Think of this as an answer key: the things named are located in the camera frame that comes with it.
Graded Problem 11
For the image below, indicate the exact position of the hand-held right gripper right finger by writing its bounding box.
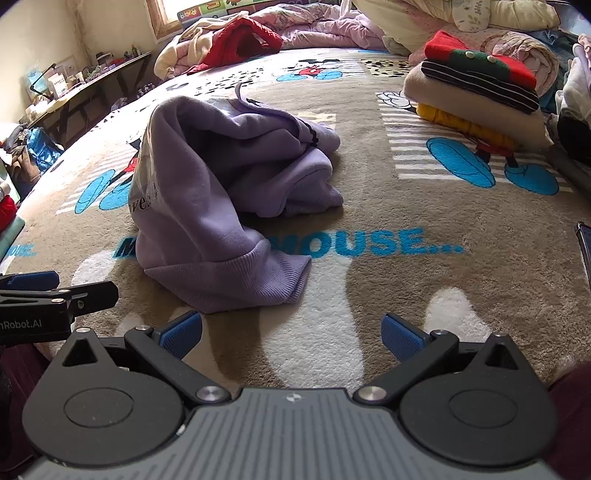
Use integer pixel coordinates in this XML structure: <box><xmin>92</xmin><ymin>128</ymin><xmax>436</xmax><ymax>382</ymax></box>
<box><xmin>353</xmin><ymin>313</ymin><xmax>529</xmax><ymax>407</ymax></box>

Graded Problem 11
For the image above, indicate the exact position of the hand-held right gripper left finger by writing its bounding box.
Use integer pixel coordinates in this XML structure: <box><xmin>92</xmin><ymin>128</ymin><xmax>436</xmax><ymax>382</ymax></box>
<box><xmin>58</xmin><ymin>310</ymin><xmax>232</xmax><ymax>407</ymax></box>

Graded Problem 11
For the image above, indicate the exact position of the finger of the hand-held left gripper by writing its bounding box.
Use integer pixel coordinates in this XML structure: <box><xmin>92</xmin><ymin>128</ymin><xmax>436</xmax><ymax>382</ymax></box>
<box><xmin>0</xmin><ymin>271</ymin><xmax>61</xmax><ymax>292</ymax></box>
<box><xmin>0</xmin><ymin>281</ymin><xmax>120</xmax><ymax>320</ymax></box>

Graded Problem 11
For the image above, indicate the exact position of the purple hoodie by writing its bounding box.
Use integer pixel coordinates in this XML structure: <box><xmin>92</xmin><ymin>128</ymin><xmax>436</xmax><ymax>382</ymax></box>
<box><xmin>128</xmin><ymin>83</ymin><xmax>345</xmax><ymax>315</ymax></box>

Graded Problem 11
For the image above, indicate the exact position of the pile of dark clothes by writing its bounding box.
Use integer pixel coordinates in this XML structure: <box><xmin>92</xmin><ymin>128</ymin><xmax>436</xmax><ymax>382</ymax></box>
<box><xmin>0</xmin><ymin>122</ymin><xmax>44</xmax><ymax>195</ymax></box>

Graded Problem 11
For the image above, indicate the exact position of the pile of loose clothes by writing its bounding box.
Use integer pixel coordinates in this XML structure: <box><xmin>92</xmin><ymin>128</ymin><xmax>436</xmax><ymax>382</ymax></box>
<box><xmin>551</xmin><ymin>32</ymin><xmax>591</xmax><ymax>134</ymax></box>

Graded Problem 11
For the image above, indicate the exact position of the teal folded garment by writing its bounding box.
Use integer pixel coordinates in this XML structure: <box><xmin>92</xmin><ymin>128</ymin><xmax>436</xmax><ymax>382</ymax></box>
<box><xmin>0</xmin><ymin>216</ymin><xmax>26</xmax><ymax>263</ymax></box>

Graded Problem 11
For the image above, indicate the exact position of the person's left leg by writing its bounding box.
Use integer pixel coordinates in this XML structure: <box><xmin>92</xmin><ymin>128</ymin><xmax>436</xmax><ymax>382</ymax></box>
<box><xmin>0</xmin><ymin>342</ymin><xmax>51</xmax><ymax>467</ymax></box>

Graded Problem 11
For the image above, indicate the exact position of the person's leg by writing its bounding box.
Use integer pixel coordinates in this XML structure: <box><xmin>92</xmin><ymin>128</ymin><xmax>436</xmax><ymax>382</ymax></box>
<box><xmin>547</xmin><ymin>364</ymin><xmax>591</xmax><ymax>462</ymax></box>
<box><xmin>0</xmin><ymin>342</ymin><xmax>51</xmax><ymax>467</ymax></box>

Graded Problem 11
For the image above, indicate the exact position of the blue plastic bag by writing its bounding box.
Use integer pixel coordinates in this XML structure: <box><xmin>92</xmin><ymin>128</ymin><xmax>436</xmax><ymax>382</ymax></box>
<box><xmin>25</xmin><ymin>127</ymin><xmax>65</xmax><ymax>174</ymax></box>

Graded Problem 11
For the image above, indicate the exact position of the person's right leg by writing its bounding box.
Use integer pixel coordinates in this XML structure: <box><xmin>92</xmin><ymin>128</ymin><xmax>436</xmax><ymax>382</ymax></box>
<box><xmin>547</xmin><ymin>364</ymin><xmax>591</xmax><ymax>462</ymax></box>

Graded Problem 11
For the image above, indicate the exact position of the clutter of desk items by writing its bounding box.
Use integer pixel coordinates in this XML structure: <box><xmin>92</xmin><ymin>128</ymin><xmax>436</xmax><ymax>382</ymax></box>
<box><xmin>25</xmin><ymin>44</ymin><xmax>139</xmax><ymax>112</ymax></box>

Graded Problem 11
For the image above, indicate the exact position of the yellow folded garment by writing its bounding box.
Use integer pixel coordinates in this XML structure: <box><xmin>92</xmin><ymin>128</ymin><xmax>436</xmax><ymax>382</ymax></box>
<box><xmin>416</xmin><ymin>104</ymin><xmax>520</xmax><ymax>151</ymax></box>

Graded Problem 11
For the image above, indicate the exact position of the dark desk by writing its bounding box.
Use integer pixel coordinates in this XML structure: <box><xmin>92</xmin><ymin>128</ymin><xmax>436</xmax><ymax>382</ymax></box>
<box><xmin>18</xmin><ymin>51</ymin><xmax>153</xmax><ymax>139</ymax></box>

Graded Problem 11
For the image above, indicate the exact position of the beige folded garment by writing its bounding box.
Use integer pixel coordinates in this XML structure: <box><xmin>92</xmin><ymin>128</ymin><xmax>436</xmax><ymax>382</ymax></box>
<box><xmin>403</xmin><ymin>62</ymin><xmax>550</xmax><ymax>148</ymax></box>

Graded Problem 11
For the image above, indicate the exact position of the black striped folded garment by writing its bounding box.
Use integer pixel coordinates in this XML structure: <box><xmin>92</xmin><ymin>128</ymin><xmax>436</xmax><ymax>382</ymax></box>
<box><xmin>421</xmin><ymin>60</ymin><xmax>541</xmax><ymax>114</ymax></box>

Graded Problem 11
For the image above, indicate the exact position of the beige pink crumpled blanket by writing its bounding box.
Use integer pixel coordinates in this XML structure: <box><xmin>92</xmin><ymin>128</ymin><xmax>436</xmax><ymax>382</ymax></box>
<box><xmin>154</xmin><ymin>14</ymin><xmax>250</xmax><ymax>81</ymax></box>

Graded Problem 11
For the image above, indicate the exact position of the red green folded sweater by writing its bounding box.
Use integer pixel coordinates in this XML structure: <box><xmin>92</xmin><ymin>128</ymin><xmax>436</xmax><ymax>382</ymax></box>
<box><xmin>424</xmin><ymin>30</ymin><xmax>539</xmax><ymax>90</ymax></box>

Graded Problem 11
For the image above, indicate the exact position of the red quilted garment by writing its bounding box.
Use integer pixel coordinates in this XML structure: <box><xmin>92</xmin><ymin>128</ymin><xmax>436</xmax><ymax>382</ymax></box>
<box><xmin>186</xmin><ymin>17</ymin><xmax>283</xmax><ymax>75</ymax></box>

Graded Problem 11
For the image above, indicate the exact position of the pink floral cloth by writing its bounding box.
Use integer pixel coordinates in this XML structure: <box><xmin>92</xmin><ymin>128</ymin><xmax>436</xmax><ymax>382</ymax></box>
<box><xmin>480</xmin><ymin>34</ymin><xmax>559</xmax><ymax>93</ymax></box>

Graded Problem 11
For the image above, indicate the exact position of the cream quilt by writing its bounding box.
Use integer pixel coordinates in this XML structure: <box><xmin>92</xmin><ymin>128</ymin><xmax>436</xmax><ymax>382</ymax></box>
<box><xmin>353</xmin><ymin>0</ymin><xmax>561</xmax><ymax>56</ymax></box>

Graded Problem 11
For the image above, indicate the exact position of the colourful alphabet poster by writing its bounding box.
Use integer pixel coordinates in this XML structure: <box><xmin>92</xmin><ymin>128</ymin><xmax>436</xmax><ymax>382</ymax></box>
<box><xmin>178</xmin><ymin>0</ymin><xmax>278</xmax><ymax>24</ymax></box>

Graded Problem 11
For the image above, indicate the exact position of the pink quilt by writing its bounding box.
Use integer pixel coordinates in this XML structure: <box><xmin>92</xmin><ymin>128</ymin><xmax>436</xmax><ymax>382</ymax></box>
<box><xmin>249</xmin><ymin>2</ymin><xmax>389</xmax><ymax>51</ymax></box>

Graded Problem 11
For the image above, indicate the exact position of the wooden window frame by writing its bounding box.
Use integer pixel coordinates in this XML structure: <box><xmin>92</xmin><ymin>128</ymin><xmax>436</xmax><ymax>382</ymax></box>
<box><xmin>144</xmin><ymin>0</ymin><xmax>185</xmax><ymax>44</ymax></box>

